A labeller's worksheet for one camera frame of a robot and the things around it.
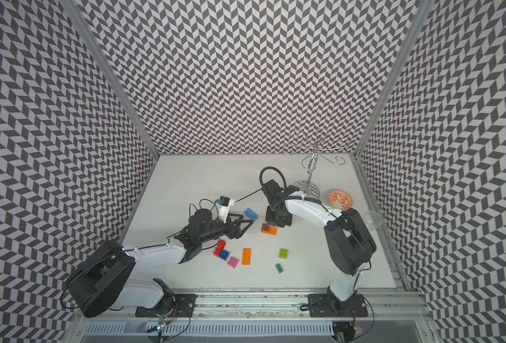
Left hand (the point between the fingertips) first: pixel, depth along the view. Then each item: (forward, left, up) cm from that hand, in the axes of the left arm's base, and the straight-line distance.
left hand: (247, 221), depth 82 cm
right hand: (+1, -11, -6) cm, 13 cm away
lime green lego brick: (-9, -14, -9) cm, 19 cm away
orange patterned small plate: (+15, -42, -9) cm, 45 cm away
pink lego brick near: (-12, +6, -9) cm, 16 cm away
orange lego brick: (+1, -10, -9) cm, 13 cm away
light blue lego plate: (+8, -1, -9) cm, 12 cm away
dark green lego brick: (-14, -12, -10) cm, 21 cm away
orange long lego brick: (-11, +1, -10) cm, 15 cm away
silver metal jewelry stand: (+25, -29, +19) cm, 42 cm away
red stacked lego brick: (-7, +11, -7) cm, 15 cm away
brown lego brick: (+1, -7, -9) cm, 11 cm away
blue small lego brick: (-9, +10, -9) cm, 16 cm away
